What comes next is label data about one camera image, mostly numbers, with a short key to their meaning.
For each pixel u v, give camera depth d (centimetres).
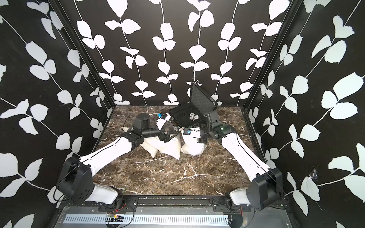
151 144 84
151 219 70
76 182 42
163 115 67
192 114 115
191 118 112
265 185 40
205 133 66
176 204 75
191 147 83
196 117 111
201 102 105
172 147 87
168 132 69
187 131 65
